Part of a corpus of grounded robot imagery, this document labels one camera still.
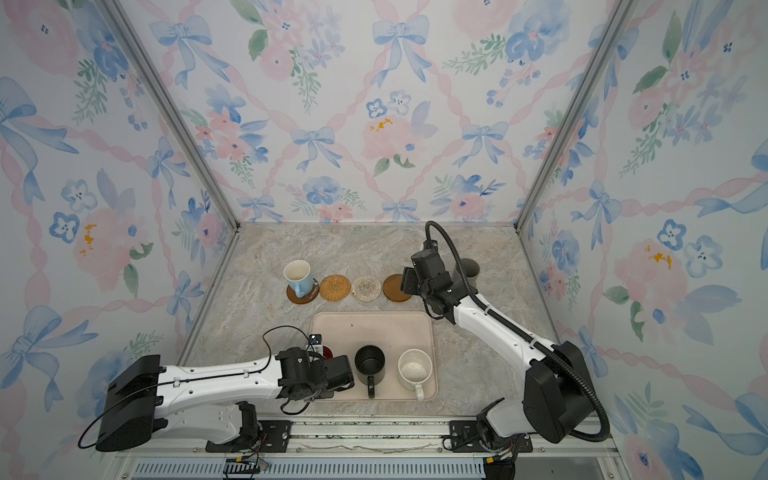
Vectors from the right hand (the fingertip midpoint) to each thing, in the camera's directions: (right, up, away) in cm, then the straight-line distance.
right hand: (411, 273), depth 86 cm
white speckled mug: (+1, -27, -2) cm, 27 cm away
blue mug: (-34, -2, +7) cm, 35 cm away
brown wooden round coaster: (-5, -6, +15) cm, 17 cm away
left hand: (-23, -29, -8) cm, 37 cm away
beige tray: (-5, -18, +7) cm, 20 cm away
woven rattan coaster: (-25, -6, +17) cm, 31 cm away
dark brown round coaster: (-33, -9, +13) cm, 36 cm away
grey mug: (+20, +1, +9) cm, 21 cm away
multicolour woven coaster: (-14, -6, +16) cm, 22 cm away
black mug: (-12, -25, -2) cm, 28 cm away
